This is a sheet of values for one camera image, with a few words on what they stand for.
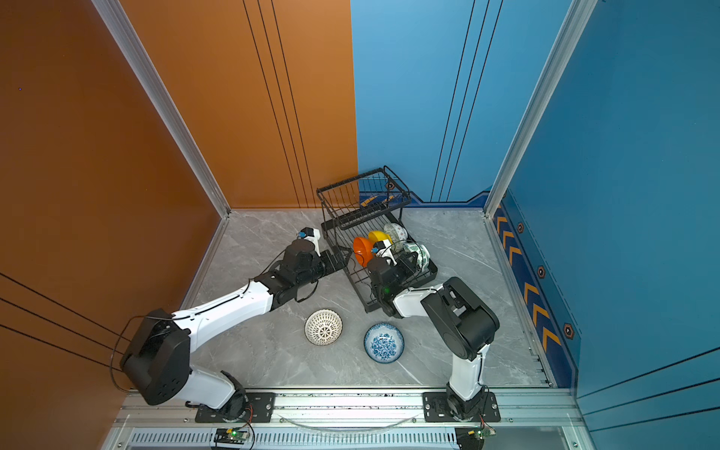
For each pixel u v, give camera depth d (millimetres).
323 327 868
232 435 708
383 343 833
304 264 656
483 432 696
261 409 736
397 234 980
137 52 756
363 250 940
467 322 494
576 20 707
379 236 982
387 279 728
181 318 462
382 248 830
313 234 771
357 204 1215
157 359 429
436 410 725
